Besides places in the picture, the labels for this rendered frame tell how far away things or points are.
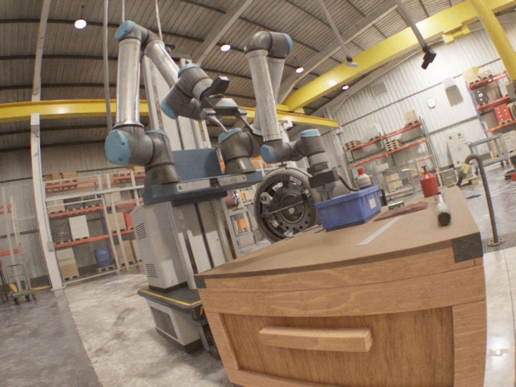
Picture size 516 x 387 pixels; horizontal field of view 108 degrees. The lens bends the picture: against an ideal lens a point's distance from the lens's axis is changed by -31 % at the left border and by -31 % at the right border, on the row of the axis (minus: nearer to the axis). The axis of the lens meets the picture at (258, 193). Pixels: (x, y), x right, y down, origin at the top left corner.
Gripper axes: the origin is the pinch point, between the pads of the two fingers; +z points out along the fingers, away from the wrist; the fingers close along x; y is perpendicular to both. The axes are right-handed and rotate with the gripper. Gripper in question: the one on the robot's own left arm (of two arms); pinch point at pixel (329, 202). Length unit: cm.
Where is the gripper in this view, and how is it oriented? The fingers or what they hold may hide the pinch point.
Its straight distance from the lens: 123.3
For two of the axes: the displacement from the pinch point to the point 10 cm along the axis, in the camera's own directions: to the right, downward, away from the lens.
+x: -7.3, 2.6, 6.3
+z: 2.6, 9.6, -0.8
